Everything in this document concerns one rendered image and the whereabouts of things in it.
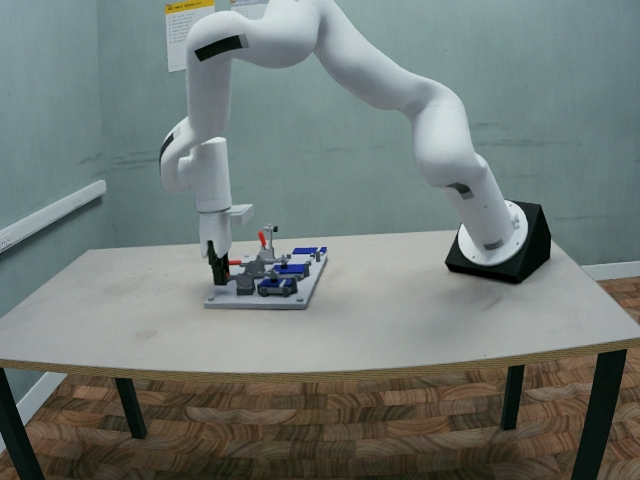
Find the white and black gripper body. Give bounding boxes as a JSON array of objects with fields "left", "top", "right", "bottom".
[{"left": 198, "top": 211, "right": 232, "bottom": 259}]

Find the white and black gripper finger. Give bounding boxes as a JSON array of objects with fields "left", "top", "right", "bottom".
[
  {"left": 223, "top": 252, "right": 230, "bottom": 275},
  {"left": 208, "top": 240, "right": 228, "bottom": 286}
]

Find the blue plate with white stripe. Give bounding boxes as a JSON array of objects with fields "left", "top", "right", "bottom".
[{"left": 292, "top": 247, "right": 327, "bottom": 255}]

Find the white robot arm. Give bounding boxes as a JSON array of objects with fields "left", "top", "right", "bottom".
[{"left": 160, "top": 0, "right": 528, "bottom": 266}]

